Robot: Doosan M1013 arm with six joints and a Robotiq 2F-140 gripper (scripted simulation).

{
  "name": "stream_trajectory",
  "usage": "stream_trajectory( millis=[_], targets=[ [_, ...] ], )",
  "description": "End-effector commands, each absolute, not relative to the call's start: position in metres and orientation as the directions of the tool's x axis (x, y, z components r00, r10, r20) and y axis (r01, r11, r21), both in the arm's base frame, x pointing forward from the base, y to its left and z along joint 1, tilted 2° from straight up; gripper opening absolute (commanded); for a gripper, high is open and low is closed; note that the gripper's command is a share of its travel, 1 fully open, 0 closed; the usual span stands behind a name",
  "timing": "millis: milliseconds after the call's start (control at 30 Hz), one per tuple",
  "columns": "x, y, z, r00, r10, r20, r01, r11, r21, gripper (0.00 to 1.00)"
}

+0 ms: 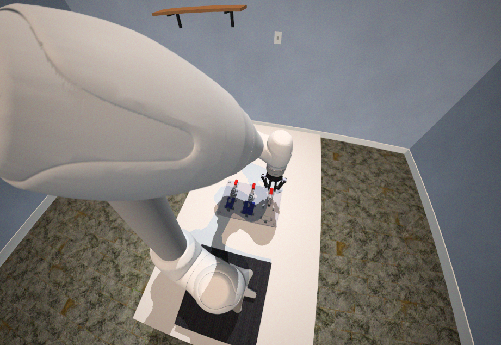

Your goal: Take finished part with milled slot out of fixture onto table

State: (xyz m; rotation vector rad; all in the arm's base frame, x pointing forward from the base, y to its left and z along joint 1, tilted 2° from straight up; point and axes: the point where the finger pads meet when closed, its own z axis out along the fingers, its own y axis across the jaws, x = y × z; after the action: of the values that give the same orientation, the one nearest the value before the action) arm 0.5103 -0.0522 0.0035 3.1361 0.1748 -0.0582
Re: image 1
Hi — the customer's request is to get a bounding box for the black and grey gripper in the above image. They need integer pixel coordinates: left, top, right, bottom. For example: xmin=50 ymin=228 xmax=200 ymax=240
xmin=261 ymin=173 xmax=287 ymax=195

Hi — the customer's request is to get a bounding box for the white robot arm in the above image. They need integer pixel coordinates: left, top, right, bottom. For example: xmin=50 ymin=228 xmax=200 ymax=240
xmin=0 ymin=3 xmax=293 ymax=314

